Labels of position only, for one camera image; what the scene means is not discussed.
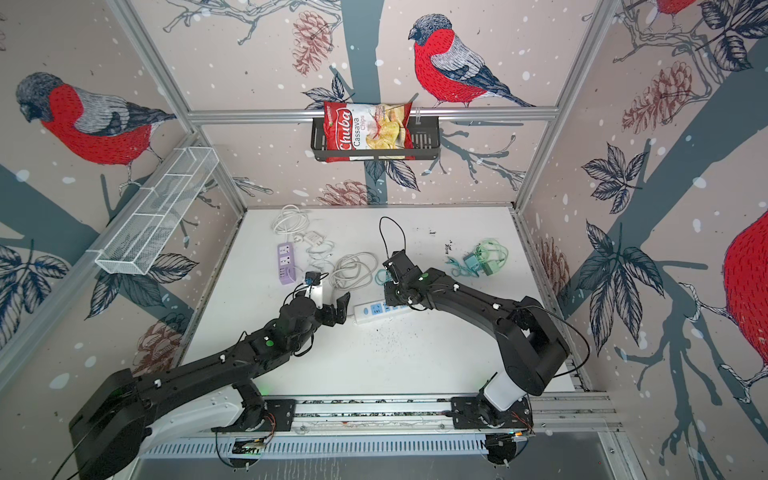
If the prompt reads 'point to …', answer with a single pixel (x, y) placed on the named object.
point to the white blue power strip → (372, 311)
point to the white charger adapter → (315, 237)
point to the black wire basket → (425, 144)
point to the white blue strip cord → (353, 270)
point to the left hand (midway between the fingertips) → (335, 293)
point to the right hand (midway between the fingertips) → (388, 299)
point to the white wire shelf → (156, 211)
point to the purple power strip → (286, 263)
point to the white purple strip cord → (290, 221)
